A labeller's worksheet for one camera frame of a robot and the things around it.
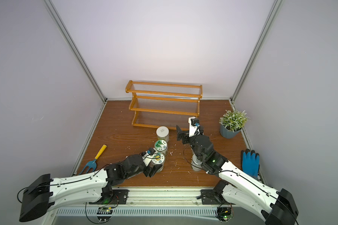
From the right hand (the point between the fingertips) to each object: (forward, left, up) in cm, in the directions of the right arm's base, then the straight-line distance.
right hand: (186, 122), depth 71 cm
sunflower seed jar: (-13, +15, -17) cm, 26 cm away
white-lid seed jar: (+4, +14, -18) cm, 24 cm away
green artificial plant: (+10, -31, -12) cm, 34 cm away
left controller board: (-38, +43, -31) cm, 65 cm away
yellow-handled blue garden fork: (-13, +58, -28) cm, 66 cm away
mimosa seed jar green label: (-4, +15, -19) cm, 25 cm away
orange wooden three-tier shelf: (+24, +19, -13) cm, 33 cm away
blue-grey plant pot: (+7, -29, -22) cm, 37 cm away
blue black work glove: (-9, -40, -28) cm, 50 cm away
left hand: (-14, +15, -19) cm, 28 cm away
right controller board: (-36, -19, -28) cm, 50 cm away
